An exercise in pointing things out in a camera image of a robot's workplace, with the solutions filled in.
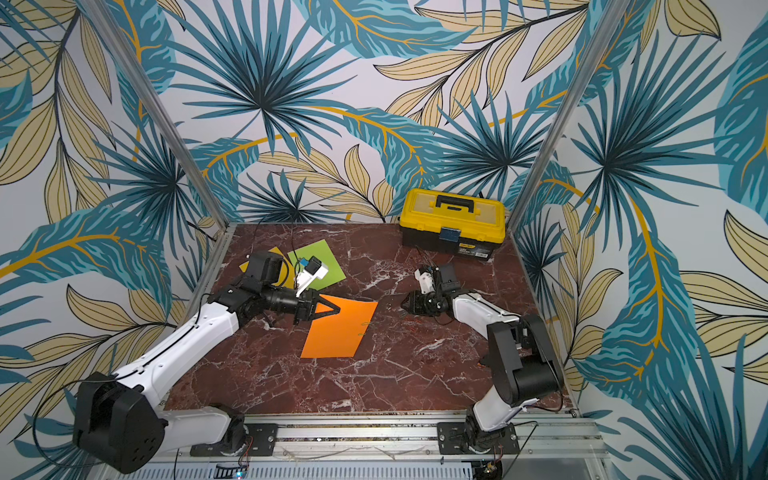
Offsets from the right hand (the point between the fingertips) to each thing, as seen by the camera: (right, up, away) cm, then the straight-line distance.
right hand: (408, 304), depth 93 cm
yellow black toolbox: (+20, +26, +6) cm, 33 cm away
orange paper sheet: (-19, -5, -20) cm, 27 cm away
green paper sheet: (-30, +16, +18) cm, 39 cm away
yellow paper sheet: (-28, +10, -27) cm, 40 cm away
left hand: (-19, +1, -22) cm, 29 cm away
